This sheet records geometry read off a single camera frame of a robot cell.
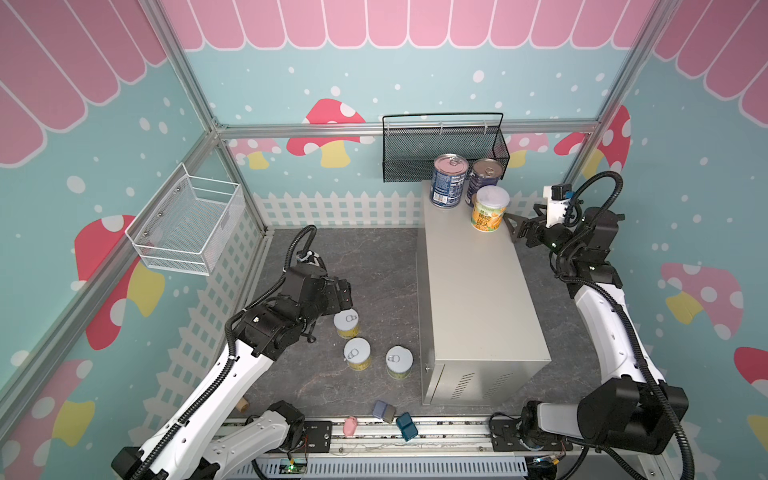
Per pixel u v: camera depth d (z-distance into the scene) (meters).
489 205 0.67
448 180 0.70
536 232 0.65
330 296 0.62
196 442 0.38
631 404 0.39
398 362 0.81
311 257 0.60
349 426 0.75
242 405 0.78
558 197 0.60
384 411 0.77
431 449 0.74
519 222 0.66
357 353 0.83
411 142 0.94
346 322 0.89
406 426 0.75
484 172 0.71
